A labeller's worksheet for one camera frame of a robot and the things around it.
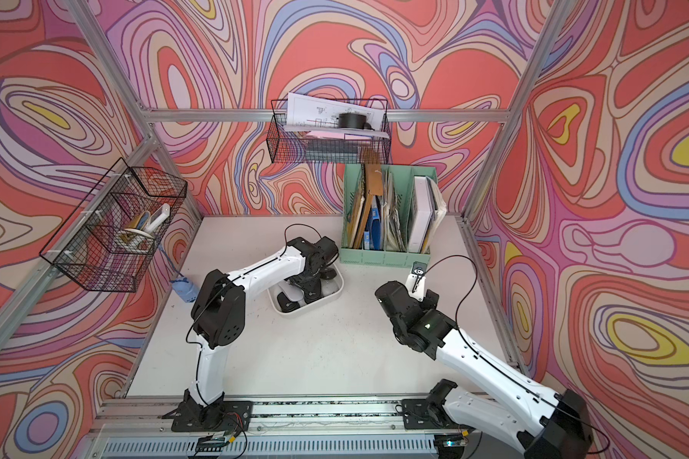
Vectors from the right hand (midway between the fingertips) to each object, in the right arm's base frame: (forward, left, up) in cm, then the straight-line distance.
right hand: (411, 294), depth 78 cm
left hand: (+11, +33, -10) cm, 36 cm away
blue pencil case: (+10, +70, -8) cm, 71 cm away
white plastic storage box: (+10, +23, -14) cm, 29 cm away
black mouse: (+5, +37, -13) cm, 40 cm away
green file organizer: (+27, +4, +4) cm, 28 cm away
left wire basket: (+11, +80, +14) cm, 82 cm away
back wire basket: (+53, +33, +14) cm, 64 cm away
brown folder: (+29, +9, +16) cm, 35 cm away
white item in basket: (+16, +67, +18) cm, 72 cm away
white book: (+23, -9, +9) cm, 26 cm away
